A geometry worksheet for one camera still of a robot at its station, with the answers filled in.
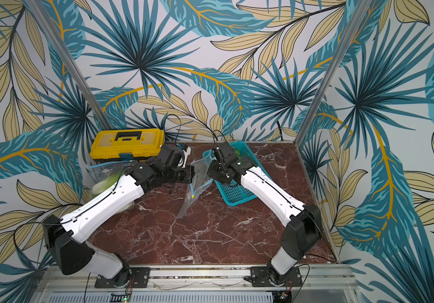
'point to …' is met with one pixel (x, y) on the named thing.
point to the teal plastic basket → (236, 194)
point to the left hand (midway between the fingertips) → (193, 175)
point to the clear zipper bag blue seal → (102, 176)
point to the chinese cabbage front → (101, 185)
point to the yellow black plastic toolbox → (127, 144)
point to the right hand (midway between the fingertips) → (210, 172)
